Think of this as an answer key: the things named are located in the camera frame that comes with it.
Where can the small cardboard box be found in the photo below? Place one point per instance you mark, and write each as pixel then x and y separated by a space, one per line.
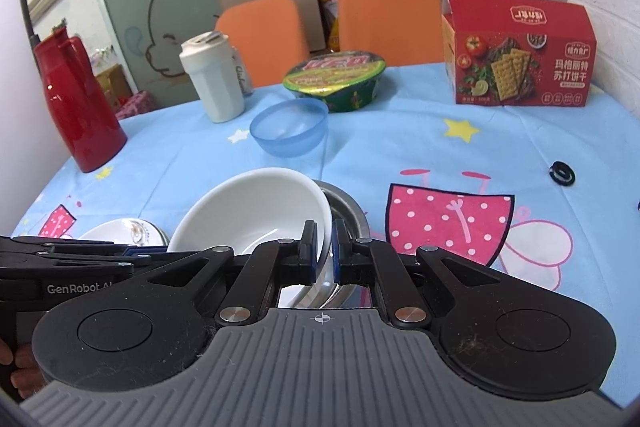
pixel 115 82

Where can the soda can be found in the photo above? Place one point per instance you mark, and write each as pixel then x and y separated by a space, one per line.
pixel 242 74

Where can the orange chair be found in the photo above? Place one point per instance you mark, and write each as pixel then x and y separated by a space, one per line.
pixel 390 17
pixel 265 32

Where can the person's left hand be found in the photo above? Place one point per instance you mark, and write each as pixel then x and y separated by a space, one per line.
pixel 17 369

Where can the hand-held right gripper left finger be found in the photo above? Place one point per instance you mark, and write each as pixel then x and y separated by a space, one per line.
pixel 310 252

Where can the white ceramic bowl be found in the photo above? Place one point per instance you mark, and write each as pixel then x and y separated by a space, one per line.
pixel 250 212

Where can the white tumbler cup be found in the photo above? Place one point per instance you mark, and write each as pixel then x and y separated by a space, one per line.
pixel 212 82

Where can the green instant noodle bowl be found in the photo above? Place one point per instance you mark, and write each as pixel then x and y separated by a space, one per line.
pixel 335 72

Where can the red thermos jug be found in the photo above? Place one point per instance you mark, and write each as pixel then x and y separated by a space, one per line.
pixel 80 117

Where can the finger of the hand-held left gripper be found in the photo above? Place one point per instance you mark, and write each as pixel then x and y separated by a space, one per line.
pixel 75 247
pixel 75 263

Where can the blue cartoon tablecloth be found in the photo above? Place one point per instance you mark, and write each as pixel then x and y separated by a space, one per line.
pixel 400 147

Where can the red cracker box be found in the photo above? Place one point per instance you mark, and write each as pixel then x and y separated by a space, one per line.
pixel 520 62

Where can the pink wrapped box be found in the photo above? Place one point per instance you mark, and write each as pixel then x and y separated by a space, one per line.
pixel 135 104

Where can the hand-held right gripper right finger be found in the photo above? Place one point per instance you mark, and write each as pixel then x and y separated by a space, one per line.
pixel 341 252

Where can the white plate with flower print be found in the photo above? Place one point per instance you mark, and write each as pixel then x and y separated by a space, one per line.
pixel 115 229

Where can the blue plastic bowl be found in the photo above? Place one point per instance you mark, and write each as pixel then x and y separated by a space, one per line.
pixel 290 132

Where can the stainless steel bowl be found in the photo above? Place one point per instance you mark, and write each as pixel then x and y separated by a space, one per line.
pixel 347 212

